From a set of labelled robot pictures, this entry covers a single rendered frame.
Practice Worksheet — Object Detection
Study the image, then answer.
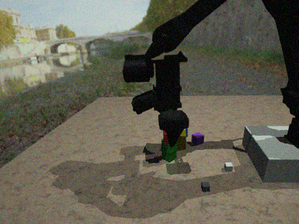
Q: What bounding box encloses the purple block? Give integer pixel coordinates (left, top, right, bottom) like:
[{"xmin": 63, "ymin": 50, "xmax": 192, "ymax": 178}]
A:
[{"xmin": 191, "ymin": 133, "xmax": 204, "ymax": 145}]

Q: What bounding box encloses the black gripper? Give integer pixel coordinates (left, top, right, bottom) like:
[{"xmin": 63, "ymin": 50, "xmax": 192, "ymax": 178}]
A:
[{"xmin": 156, "ymin": 81, "xmax": 189, "ymax": 147}]

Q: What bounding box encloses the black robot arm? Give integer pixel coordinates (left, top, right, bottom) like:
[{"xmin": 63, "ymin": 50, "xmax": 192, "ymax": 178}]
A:
[{"xmin": 122, "ymin": 0, "xmax": 299, "ymax": 148}]

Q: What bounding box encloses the green block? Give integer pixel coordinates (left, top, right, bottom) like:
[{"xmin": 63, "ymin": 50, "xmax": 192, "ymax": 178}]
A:
[
  {"xmin": 162, "ymin": 140, "xmax": 178, "ymax": 154},
  {"xmin": 162, "ymin": 150, "xmax": 177, "ymax": 162}
]

